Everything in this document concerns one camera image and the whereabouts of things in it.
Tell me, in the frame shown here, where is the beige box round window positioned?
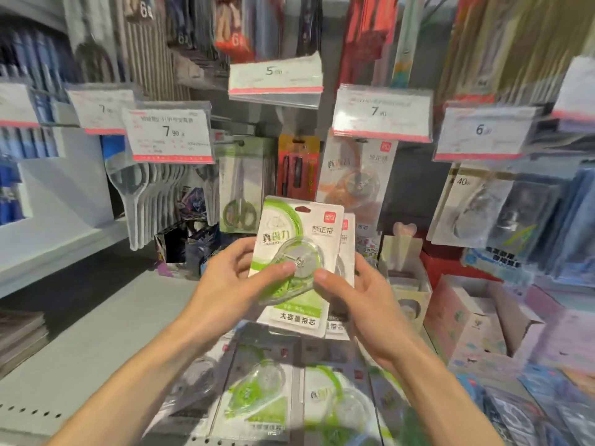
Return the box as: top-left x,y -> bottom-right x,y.
379,221 -> 433,335

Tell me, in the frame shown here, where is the row of clear scissors packs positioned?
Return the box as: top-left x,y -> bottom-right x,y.
102,134 -> 222,251

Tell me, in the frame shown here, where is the red pen set pack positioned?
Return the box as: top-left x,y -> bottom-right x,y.
277,133 -> 322,199

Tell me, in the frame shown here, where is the row of grey white packs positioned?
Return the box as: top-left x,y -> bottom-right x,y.
116,0 -> 192,102

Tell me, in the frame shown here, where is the clear 40m correction tape pack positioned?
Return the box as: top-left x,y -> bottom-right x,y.
426,167 -> 517,249

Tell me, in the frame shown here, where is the row of orange refill packs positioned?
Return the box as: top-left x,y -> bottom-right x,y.
446,0 -> 498,105

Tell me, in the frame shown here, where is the white pink display carton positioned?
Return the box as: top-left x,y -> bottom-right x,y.
423,273 -> 545,367

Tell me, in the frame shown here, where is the grey correction tape pack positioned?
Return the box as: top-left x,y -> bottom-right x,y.
323,212 -> 358,342

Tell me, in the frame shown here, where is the white price tag red stripe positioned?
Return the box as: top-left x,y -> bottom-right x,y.
227,53 -> 325,110
331,83 -> 436,144
550,55 -> 595,134
432,105 -> 540,163
121,100 -> 216,164
64,85 -> 143,136
0,81 -> 43,129

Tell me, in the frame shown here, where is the row of blue character packs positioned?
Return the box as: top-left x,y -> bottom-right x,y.
544,169 -> 595,289

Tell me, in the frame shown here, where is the white teal pen pack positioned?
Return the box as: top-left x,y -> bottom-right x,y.
390,0 -> 426,89

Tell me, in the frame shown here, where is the person's left hand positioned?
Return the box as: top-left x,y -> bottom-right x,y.
181,236 -> 298,354

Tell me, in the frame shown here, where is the row of green scissors packs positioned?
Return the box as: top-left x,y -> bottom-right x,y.
216,136 -> 275,235

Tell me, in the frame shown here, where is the stack of notebooks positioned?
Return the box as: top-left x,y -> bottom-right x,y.
0,308 -> 50,382

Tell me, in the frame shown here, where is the person's left forearm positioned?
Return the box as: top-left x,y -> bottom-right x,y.
46,320 -> 219,446

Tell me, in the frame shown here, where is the row of yellow refill packs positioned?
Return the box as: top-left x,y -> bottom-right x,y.
483,0 -> 595,96

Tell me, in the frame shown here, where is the white side shelving unit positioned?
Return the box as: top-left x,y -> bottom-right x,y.
0,0 -> 131,300

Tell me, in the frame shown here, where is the row of black packs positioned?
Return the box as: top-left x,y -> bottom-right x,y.
297,0 -> 325,56

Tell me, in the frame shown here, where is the row of red hanging packs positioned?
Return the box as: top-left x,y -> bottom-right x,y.
337,0 -> 400,89

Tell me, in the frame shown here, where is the orange correction tape pack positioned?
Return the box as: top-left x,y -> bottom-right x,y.
315,132 -> 400,228

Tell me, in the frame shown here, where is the green correction tape pack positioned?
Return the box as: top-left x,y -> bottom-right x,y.
247,195 -> 346,339

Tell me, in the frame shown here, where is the red carton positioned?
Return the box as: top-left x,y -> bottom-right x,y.
420,248 -> 503,289

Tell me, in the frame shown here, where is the purple black card box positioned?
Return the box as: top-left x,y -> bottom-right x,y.
153,217 -> 224,279

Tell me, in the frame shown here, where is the large dark scissors pack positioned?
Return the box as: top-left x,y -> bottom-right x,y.
63,0 -> 123,84

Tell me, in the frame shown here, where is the rack of blue pen packs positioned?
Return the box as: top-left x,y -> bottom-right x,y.
0,27 -> 71,226

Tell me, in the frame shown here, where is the pile of assorted correction tapes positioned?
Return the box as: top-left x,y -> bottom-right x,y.
144,320 -> 595,446

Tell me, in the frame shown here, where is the dark blister pack blue card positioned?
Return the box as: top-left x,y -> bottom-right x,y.
483,180 -> 566,261

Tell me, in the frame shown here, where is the person's right hand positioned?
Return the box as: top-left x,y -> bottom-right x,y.
314,253 -> 421,372

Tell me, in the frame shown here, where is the colourful sticker pack display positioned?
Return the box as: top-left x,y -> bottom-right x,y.
355,234 -> 382,270

